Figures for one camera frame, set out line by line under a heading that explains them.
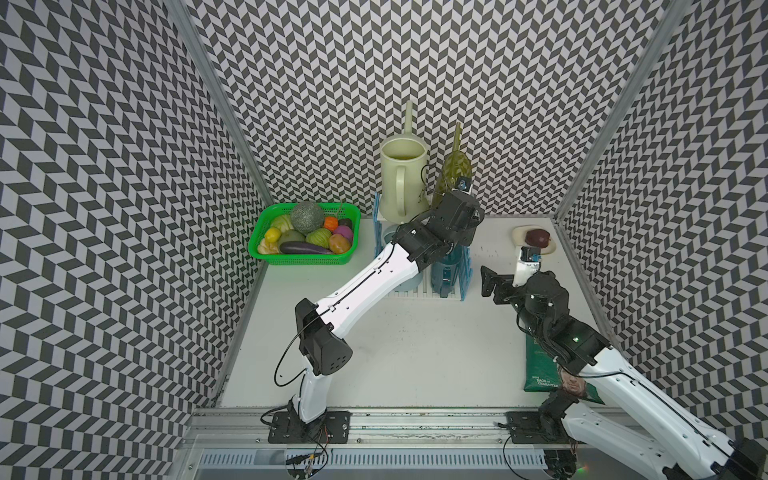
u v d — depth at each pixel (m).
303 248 1.00
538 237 1.05
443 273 0.83
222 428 0.74
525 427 0.73
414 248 0.50
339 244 1.00
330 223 1.09
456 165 0.74
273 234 1.02
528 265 0.61
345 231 1.05
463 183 0.60
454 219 0.52
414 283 0.96
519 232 1.11
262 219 1.08
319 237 1.02
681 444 0.40
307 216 1.03
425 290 0.95
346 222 1.12
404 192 0.65
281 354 0.43
